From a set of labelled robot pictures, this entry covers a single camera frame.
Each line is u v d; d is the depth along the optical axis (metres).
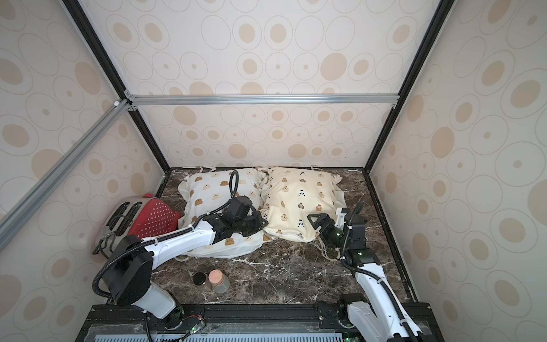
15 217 0.52
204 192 0.96
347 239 0.60
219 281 0.73
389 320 0.43
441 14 0.69
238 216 0.67
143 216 0.79
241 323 0.73
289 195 0.93
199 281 0.73
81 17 0.69
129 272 0.43
